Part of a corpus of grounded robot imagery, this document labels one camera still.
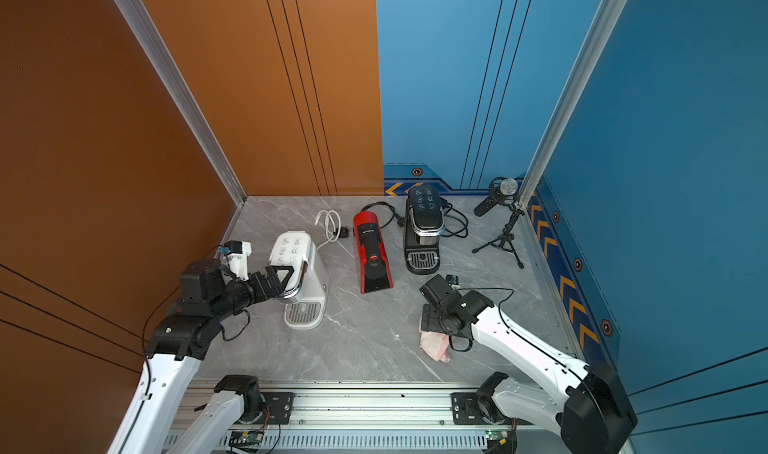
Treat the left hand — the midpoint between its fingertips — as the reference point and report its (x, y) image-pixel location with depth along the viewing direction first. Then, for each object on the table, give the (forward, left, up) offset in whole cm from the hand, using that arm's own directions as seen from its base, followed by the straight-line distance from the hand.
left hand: (282, 269), depth 73 cm
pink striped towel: (-12, -39, -19) cm, 45 cm away
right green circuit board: (-31, -53, -26) cm, 67 cm away
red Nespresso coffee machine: (+5, -22, -5) cm, 23 cm away
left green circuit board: (-32, +6, -25) cm, 41 cm away
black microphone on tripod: (+28, -60, +1) cm, 66 cm away
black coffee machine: (+16, -36, -1) cm, 39 cm away
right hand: (-6, -40, -17) cm, 43 cm away
